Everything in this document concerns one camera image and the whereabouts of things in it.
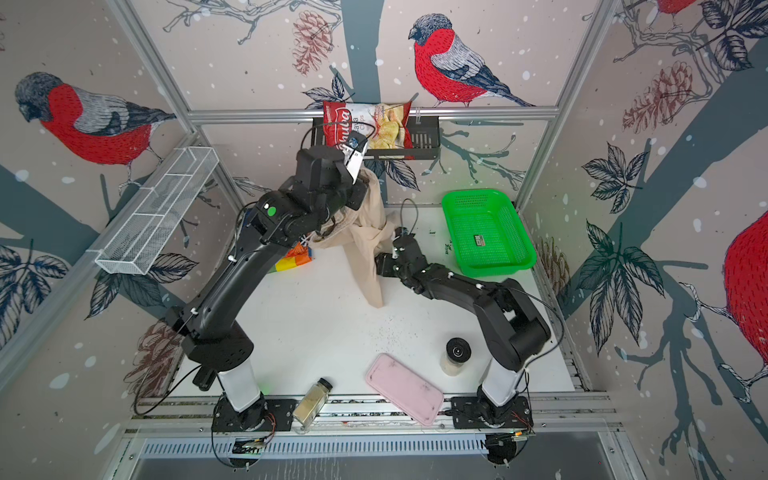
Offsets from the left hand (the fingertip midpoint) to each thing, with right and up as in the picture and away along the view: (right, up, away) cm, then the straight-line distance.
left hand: (356, 168), depth 63 cm
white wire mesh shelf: (-58, -15, +12) cm, 61 cm away
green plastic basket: (+44, -14, +47) cm, 66 cm away
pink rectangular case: (+11, -55, +13) cm, 58 cm away
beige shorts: (0, -14, +15) cm, 21 cm away
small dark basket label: (+41, -17, +47) cm, 65 cm away
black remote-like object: (-42, -53, +14) cm, 69 cm away
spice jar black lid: (-12, -57, +9) cm, 59 cm away
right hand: (+3, -25, +28) cm, 38 cm away
